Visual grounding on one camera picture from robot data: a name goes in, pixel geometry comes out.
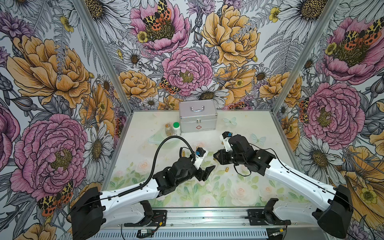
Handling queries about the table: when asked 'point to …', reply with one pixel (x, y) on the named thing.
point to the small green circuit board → (143, 232)
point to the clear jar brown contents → (168, 129)
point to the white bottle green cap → (176, 128)
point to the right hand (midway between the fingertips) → (216, 159)
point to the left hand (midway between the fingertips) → (207, 164)
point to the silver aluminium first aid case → (197, 116)
